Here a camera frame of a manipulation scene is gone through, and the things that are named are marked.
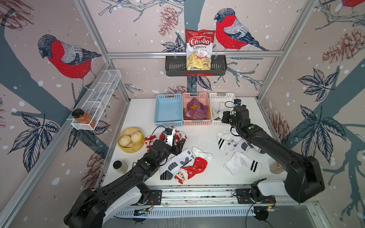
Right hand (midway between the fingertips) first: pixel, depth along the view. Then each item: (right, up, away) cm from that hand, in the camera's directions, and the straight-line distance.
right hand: (222, 111), depth 86 cm
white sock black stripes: (+3, -18, +9) cm, 20 cm away
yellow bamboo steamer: (-59, -19, +4) cm, 62 cm away
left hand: (-25, -14, -8) cm, 29 cm away
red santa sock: (-27, -18, +9) cm, 34 cm away
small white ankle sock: (-15, -27, +2) cm, 31 cm away
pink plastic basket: (-8, +11, +32) cm, 35 cm away
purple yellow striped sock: (-15, 0, +21) cm, 25 cm away
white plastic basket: (+12, +11, +32) cm, 36 cm away
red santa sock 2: (-15, -33, -2) cm, 36 cm away
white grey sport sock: (+6, -20, +7) cm, 23 cm away
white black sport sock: (-33, -34, -5) cm, 48 cm away
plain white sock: (+6, -33, -2) cm, 34 cm away
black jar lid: (-60, -29, -12) cm, 68 cm away
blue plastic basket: (-37, 0, +28) cm, 47 cm away
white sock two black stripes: (+3, +2, +27) cm, 27 cm away
